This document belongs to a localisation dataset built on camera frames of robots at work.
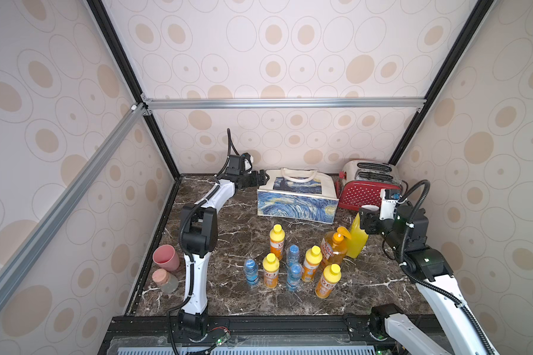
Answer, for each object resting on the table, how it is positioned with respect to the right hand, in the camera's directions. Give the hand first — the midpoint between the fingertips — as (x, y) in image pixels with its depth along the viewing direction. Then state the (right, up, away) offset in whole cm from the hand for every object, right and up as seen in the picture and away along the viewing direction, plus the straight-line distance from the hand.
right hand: (380, 208), depth 72 cm
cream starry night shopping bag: (-23, +5, +27) cm, 36 cm away
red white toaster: (+3, +10, +21) cm, 23 cm away
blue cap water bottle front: (-28, -23, +1) cm, 36 cm away
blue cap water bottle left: (-42, -22, +3) cm, 47 cm away
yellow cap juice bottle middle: (-22, -16, -2) cm, 27 cm away
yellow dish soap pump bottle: (-4, -11, +8) cm, 14 cm away
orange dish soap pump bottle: (-14, -14, +5) cm, 20 cm away
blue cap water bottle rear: (-28, -17, +5) cm, 33 cm away
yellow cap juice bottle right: (-17, -20, -6) cm, 27 cm away
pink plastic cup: (-74, -18, +8) cm, 76 cm away
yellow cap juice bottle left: (-35, -17, -4) cm, 40 cm away
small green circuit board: (-52, -43, -1) cm, 67 cm away
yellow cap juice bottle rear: (-33, -10, +3) cm, 35 cm away
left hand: (-37, +13, +27) cm, 48 cm away
